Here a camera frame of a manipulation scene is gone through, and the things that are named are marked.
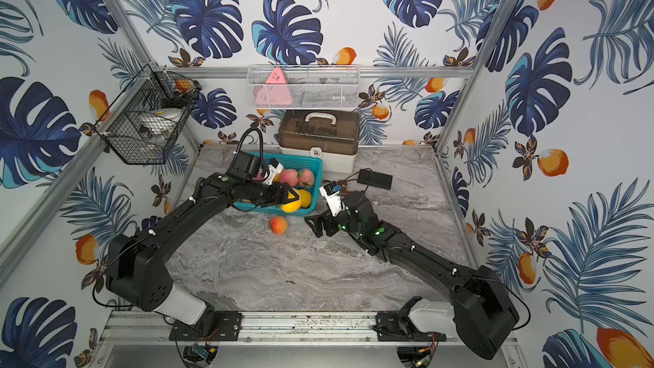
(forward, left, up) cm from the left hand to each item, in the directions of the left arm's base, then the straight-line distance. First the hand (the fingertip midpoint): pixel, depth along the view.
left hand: (290, 193), depth 81 cm
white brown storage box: (+35, -11, -5) cm, 37 cm away
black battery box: (+23, -31, -19) cm, 43 cm away
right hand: (-4, -9, -2) cm, 10 cm away
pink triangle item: (+31, +11, +15) cm, 36 cm away
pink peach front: (+14, +4, -9) cm, 18 cm away
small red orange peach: (-3, +5, -15) cm, 16 cm away
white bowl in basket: (+14, +42, +14) cm, 46 cm away
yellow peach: (-4, -1, -1) cm, 4 cm away
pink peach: (+17, -2, -13) cm, 21 cm away
